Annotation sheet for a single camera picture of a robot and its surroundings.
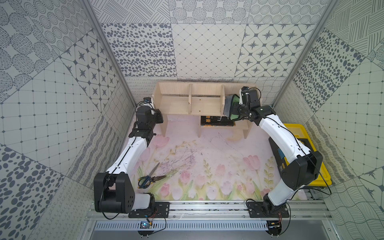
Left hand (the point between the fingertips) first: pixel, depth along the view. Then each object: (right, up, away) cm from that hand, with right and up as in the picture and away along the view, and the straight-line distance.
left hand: (156, 107), depth 83 cm
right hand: (+45, 0, +1) cm, 45 cm away
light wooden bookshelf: (+23, +6, +8) cm, 25 cm away
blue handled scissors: (-6, -41, -2) cm, 42 cm away
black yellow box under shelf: (+35, -8, +10) cm, 38 cm away
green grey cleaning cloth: (+41, +3, -5) cm, 42 cm away
